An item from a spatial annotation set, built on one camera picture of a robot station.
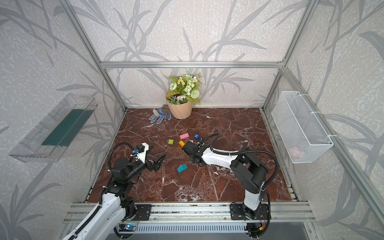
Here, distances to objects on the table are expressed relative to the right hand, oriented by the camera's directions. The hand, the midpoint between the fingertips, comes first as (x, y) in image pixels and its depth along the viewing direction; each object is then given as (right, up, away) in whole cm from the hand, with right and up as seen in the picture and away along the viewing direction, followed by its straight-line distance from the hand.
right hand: (196, 154), depth 92 cm
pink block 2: (-3, +7, +10) cm, 12 cm away
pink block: (-9, +10, +11) cm, 17 cm away
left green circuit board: (-32, -30, -21) cm, 49 cm away
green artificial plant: (-7, +41, +1) cm, 41 cm away
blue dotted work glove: (-31, +27, +23) cm, 47 cm away
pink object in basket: (+50, +5, -19) cm, 54 cm away
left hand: (-18, +7, -15) cm, 24 cm away
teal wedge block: (-8, -7, -4) cm, 11 cm away
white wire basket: (+46, +13, -31) cm, 57 cm away
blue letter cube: (0, +10, +10) cm, 14 cm away
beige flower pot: (-11, +27, +13) cm, 32 cm away
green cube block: (-17, +7, +8) cm, 20 cm away
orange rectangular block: (-10, +6, +7) cm, 13 cm away
